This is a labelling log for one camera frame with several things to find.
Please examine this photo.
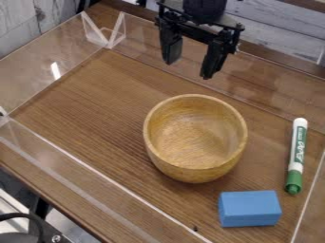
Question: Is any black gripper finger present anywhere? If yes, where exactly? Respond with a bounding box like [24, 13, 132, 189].
[160, 21, 183, 65]
[200, 40, 227, 80]

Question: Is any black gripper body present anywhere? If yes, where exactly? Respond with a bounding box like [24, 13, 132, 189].
[156, 0, 244, 54]

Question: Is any green and white marker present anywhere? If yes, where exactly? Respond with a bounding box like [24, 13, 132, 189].
[284, 118, 308, 195]

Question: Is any blue rectangular block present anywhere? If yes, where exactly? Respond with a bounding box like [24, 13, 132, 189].
[218, 190, 282, 228]

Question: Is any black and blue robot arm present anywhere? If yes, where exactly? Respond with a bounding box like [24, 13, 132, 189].
[155, 0, 244, 80]

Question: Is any brown wooden bowl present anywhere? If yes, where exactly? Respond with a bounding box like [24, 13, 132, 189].
[141, 94, 248, 183]

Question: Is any black metal table leg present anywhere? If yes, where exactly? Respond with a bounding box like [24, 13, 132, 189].
[34, 198, 49, 219]

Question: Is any clear acrylic corner bracket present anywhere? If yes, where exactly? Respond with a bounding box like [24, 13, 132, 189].
[80, 11, 125, 49]

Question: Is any clear acrylic front wall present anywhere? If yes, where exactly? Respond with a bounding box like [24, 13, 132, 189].
[0, 107, 211, 243]

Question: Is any black cable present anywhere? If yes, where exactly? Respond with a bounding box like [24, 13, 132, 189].
[0, 212, 45, 243]

